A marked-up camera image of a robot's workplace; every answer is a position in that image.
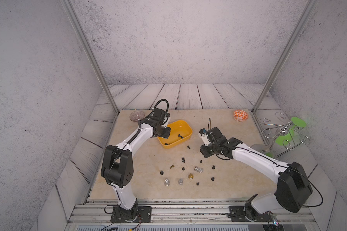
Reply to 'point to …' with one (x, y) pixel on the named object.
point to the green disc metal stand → (297, 122)
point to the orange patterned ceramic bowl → (240, 115)
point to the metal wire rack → (282, 128)
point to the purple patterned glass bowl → (135, 115)
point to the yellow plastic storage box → (180, 131)
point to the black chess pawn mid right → (201, 161)
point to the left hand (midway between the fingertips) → (169, 133)
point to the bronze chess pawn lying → (172, 166)
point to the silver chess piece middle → (180, 182)
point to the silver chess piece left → (166, 182)
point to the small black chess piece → (188, 147)
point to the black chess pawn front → (197, 184)
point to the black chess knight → (183, 160)
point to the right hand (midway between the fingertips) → (202, 149)
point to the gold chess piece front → (191, 176)
